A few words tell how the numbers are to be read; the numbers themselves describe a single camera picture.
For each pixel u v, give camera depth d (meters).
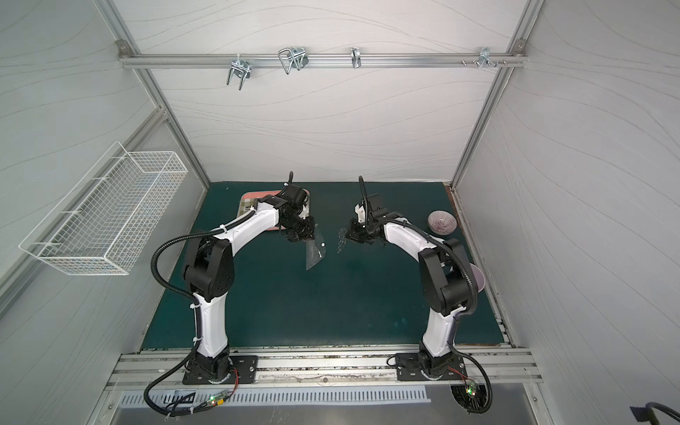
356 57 0.78
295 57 0.77
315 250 0.92
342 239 0.95
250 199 1.15
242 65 0.78
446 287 0.49
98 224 0.67
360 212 0.88
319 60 0.80
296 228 0.82
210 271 0.52
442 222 1.05
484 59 0.77
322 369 0.75
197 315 0.57
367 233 0.73
